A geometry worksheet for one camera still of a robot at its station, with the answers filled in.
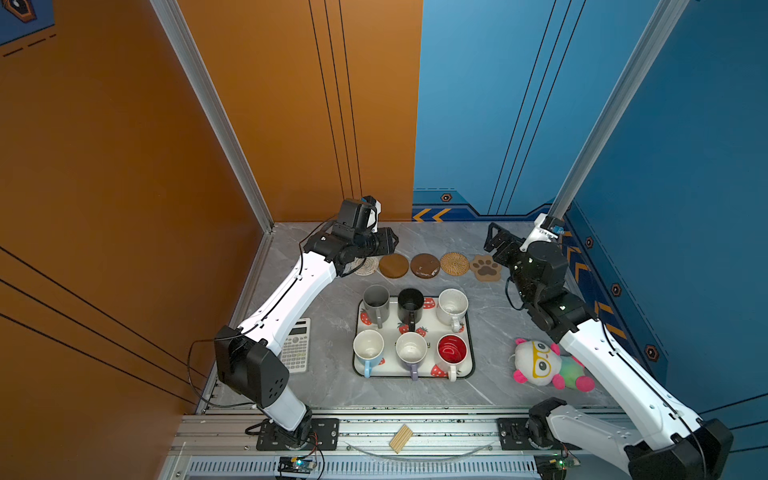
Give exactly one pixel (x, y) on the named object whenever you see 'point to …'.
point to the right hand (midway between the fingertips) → (501, 231)
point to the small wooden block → (401, 438)
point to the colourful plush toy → (539, 363)
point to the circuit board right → (552, 466)
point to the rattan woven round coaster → (454, 264)
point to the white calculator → (295, 352)
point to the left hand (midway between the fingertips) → (394, 237)
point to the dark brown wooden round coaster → (424, 265)
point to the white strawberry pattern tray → (430, 349)
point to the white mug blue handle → (368, 349)
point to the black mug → (410, 306)
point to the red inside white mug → (452, 349)
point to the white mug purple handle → (411, 347)
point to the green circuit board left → (295, 464)
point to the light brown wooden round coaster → (393, 265)
